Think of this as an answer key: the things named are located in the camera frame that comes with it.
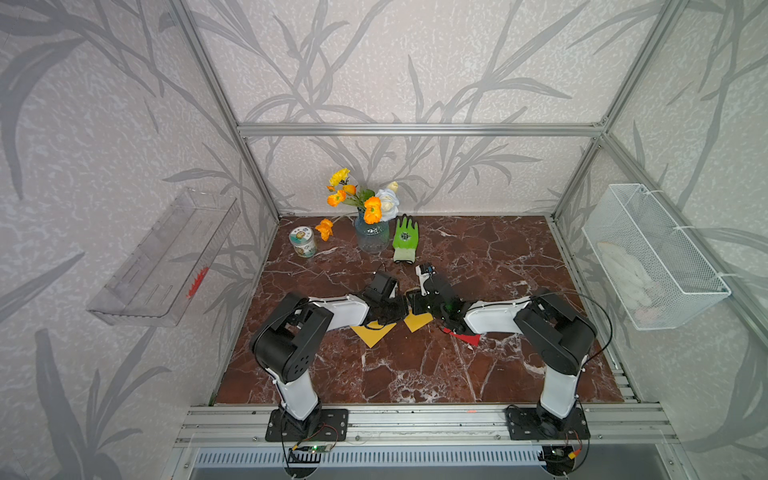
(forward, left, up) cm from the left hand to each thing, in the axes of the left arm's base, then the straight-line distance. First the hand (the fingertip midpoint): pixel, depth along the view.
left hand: (411, 312), depth 93 cm
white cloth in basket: (0, -57, +21) cm, 61 cm away
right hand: (+6, +1, +3) cm, 6 cm away
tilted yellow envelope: (-7, +12, -1) cm, 14 cm away
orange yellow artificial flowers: (+14, +9, +32) cm, 36 cm away
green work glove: (+30, +2, 0) cm, 30 cm away
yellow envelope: (-3, -1, 0) cm, 3 cm away
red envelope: (-8, -18, -1) cm, 20 cm away
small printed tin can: (+24, +38, +6) cm, 45 cm away
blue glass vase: (+26, +13, +5) cm, 29 cm away
